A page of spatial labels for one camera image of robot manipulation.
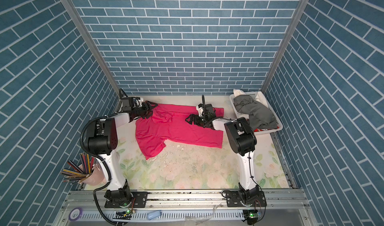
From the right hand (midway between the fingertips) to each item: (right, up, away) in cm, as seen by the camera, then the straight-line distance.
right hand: (189, 119), depth 101 cm
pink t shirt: (-15, -2, +3) cm, 16 cm away
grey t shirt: (+46, +2, -7) cm, 47 cm away
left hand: (-22, +9, -1) cm, 24 cm away
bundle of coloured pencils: (-53, -24, -30) cm, 65 cm away
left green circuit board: (-30, -44, -29) cm, 61 cm away
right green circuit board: (+32, -44, -30) cm, 62 cm away
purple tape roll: (-52, -43, -30) cm, 74 cm away
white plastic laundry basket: (+38, +3, -2) cm, 38 cm away
